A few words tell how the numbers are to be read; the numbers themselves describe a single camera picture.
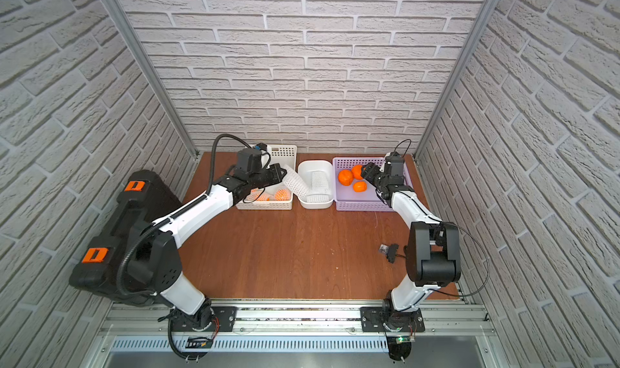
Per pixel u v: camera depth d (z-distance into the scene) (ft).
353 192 3.40
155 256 1.44
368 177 2.72
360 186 3.37
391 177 2.34
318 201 3.20
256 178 2.27
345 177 3.38
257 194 2.43
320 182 3.40
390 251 2.87
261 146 2.53
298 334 2.39
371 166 2.73
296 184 2.79
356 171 3.50
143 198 2.36
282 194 3.20
